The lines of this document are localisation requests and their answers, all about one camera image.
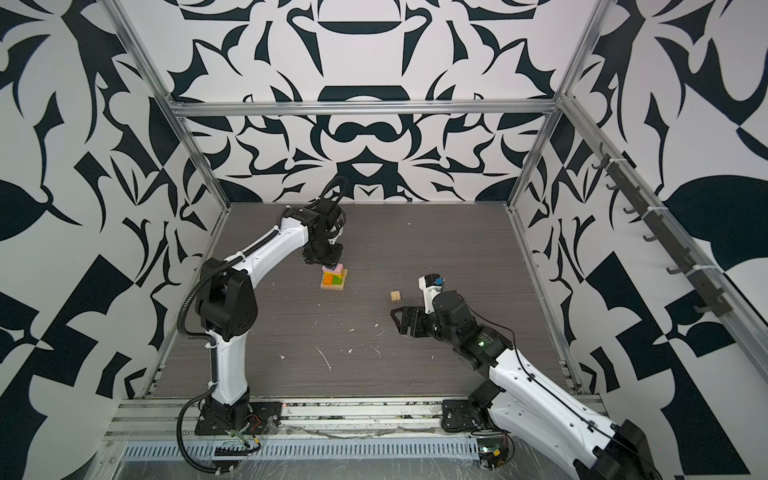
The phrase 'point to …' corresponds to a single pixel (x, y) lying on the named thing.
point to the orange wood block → (327, 278)
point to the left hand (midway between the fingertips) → (332, 255)
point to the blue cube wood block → (334, 267)
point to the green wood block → (336, 280)
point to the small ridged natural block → (395, 295)
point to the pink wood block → (338, 269)
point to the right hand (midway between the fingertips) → (403, 313)
